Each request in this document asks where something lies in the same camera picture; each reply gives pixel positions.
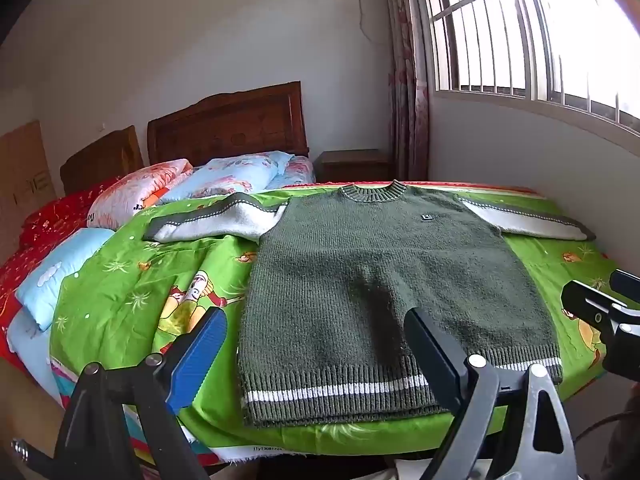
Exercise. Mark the green knit sweater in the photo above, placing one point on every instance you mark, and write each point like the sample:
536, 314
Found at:
375, 260

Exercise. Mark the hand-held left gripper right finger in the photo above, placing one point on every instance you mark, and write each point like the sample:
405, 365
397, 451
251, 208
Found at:
440, 360

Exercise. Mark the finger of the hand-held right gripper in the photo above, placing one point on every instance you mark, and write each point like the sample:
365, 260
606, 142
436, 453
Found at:
627, 285
592, 305

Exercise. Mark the pink floral curtain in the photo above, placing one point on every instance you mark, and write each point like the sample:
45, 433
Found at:
407, 70

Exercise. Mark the small floral pillow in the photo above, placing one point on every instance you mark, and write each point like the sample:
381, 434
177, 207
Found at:
300, 170

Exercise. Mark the small wooden headboard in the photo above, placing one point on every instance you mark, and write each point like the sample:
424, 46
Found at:
105, 160

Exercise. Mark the barred window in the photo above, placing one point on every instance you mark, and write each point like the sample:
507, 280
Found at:
525, 35

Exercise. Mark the light blue floral pillow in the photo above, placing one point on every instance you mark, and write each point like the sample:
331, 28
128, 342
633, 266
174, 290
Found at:
225, 175

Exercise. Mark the brown cardboard box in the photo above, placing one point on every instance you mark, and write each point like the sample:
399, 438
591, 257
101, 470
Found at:
25, 185

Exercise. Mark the plain light blue pillow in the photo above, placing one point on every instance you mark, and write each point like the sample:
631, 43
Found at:
55, 275

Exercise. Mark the large wooden headboard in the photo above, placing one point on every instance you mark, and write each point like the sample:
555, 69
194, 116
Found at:
230, 130

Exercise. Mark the red printed bedsheet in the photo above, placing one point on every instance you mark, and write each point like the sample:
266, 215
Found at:
50, 215

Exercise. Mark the green cartoon printed quilt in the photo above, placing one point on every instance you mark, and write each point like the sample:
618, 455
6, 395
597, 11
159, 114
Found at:
150, 270

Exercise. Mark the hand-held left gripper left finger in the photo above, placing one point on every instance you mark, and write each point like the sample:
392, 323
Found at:
200, 355

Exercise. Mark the pink floral pillow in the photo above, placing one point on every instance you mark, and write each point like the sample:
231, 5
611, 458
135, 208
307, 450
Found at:
135, 190

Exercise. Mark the light blue sheet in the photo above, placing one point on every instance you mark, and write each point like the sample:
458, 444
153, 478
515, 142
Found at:
30, 355

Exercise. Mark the wooden nightstand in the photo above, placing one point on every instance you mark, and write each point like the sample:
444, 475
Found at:
355, 165

